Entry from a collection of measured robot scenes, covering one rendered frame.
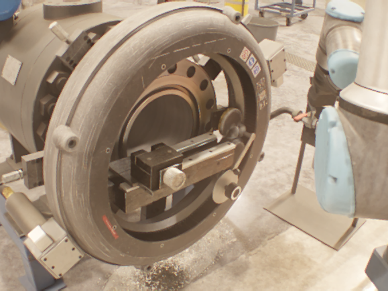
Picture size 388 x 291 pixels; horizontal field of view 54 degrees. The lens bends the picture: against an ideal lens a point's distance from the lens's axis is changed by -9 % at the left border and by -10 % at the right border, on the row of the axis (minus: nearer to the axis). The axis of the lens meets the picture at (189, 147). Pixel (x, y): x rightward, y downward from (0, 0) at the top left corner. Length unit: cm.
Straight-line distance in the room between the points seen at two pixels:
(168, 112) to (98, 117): 50
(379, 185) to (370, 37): 19
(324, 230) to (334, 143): 137
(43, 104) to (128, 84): 37
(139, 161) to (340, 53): 49
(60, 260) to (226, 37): 68
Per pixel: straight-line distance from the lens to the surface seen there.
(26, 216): 111
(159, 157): 93
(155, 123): 136
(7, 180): 95
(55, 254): 100
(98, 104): 84
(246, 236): 176
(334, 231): 188
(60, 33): 89
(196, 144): 117
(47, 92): 120
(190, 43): 95
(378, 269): 75
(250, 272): 160
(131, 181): 95
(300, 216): 191
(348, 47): 82
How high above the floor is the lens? 114
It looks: 29 degrees down
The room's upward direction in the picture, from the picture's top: 4 degrees clockwise
